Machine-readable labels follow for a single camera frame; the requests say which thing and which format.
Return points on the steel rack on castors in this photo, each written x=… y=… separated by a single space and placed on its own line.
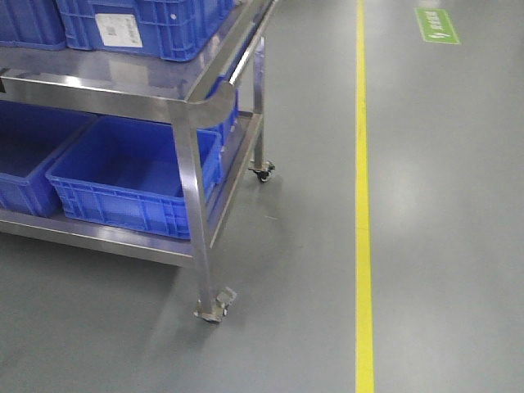
x=190 y=184

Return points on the blue plastic bin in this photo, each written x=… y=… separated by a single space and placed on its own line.
x=24 y=192
x=28 y=20
x=123 y=204

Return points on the blue bin with white label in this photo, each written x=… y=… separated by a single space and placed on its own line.
x=172 y=32

